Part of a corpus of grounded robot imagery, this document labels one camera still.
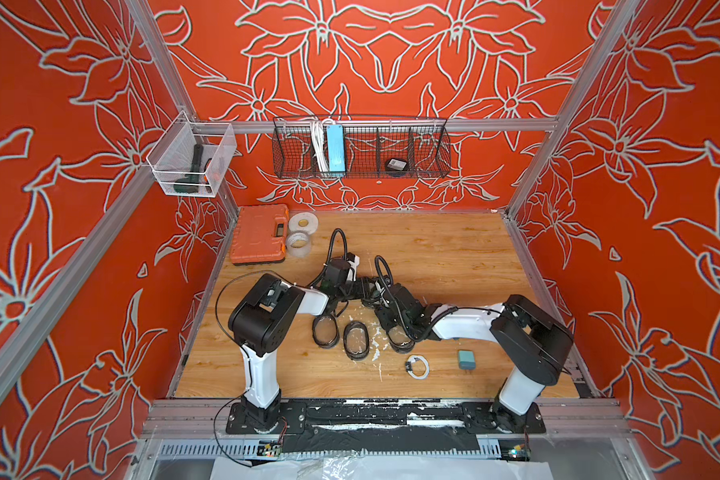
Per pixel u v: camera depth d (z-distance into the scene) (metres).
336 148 0.90
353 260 0.90
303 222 1.15
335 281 0.78
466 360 0.81
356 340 0.87
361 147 1.07
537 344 0.47
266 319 0.51
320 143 0.89
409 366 0.80
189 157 0.91
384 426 0.73
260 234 1.08
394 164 0.95
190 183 0.79
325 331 0.88
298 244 1.08
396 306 0.70
